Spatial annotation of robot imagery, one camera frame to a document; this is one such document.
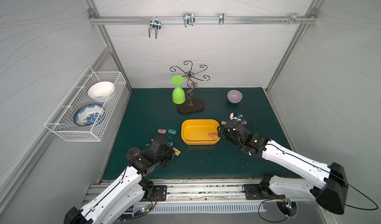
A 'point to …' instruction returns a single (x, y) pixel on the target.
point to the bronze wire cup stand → (198, 104)
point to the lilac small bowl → (234, 96)
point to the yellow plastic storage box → (195, 132)
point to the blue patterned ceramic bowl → (89, 115)
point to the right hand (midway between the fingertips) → (219, 128)
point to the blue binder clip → (170, 143)
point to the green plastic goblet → (178, 94)
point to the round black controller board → (288, 208)
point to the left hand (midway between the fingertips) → (177, 151)
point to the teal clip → (172, 131)
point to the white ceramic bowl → (100, 91)
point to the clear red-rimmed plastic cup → (132, 151)
